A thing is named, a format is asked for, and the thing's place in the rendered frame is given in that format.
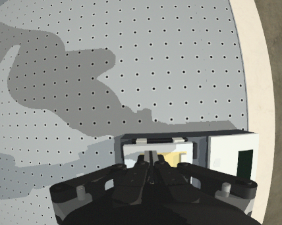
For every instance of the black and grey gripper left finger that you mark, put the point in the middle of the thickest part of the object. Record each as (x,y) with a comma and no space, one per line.
(128,184)

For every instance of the grey and white cassette dock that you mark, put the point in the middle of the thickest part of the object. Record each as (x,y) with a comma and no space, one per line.
(233,152)

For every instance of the grey base plate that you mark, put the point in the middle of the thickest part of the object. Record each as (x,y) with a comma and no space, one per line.
(77,75)

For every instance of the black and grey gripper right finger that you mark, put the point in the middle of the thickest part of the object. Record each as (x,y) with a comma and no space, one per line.
(234,190)

